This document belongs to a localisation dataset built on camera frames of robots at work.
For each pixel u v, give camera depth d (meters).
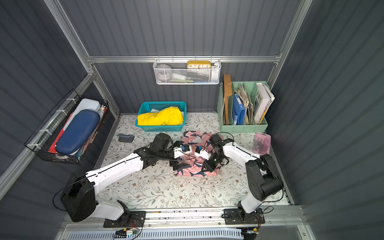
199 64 0.87
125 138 1.05
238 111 0.96
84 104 0.78
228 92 0.88
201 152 0.79
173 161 0.71
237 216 0.72
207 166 0.74
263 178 0.46
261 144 1.02
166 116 1.02
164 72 0.83
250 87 1.05
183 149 0.67
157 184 0.85
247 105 0.96
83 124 0.68
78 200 0.42
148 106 1.16
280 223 0.72
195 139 1.03
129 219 0.72
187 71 0.90
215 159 0.75
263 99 0.94
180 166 0.71
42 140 0.62
